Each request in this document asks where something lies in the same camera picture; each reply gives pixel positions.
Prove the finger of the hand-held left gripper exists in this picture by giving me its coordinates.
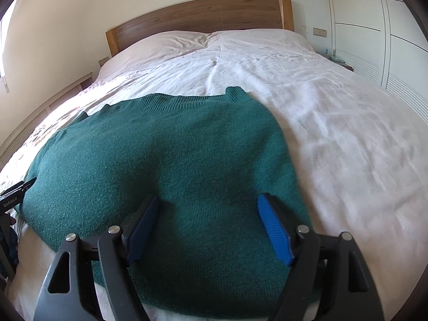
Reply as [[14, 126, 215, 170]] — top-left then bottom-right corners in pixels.
[[0, 178, 37, 201]]

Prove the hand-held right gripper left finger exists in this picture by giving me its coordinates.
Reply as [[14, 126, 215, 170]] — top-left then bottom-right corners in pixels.
[[33, 194, 160, 321]]

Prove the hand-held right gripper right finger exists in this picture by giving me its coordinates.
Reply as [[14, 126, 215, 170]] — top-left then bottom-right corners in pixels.
[[257, 193, 385, 321]]

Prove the green knitted sweater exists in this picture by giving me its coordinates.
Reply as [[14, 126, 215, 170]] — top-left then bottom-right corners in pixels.
[[18, 86, 323, 320]]

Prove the beige louvred low cabinet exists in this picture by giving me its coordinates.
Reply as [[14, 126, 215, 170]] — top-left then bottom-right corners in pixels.
[[0, 72, 94, 163]]

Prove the bed with white duvet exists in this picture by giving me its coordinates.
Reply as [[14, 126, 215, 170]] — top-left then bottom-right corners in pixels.
[[0, 28, 428, 321]]

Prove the window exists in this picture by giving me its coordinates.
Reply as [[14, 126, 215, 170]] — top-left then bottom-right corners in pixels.
[[0, 13, 9, 77]]

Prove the wooden nightstand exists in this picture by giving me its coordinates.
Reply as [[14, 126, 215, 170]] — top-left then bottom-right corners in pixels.
[[323, 52, 354, 72]]

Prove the white pillow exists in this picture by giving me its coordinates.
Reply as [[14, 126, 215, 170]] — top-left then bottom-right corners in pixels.
[[100, 31, 211, 74], [205, 29, 316, 54]]

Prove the wooden headboard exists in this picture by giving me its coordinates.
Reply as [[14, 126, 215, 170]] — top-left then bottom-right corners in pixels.
[[105, 0, 295, 57]]

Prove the white louvred wardrobe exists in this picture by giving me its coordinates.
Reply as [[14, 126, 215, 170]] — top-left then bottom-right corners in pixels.
[[323, 0, 428, 124]]

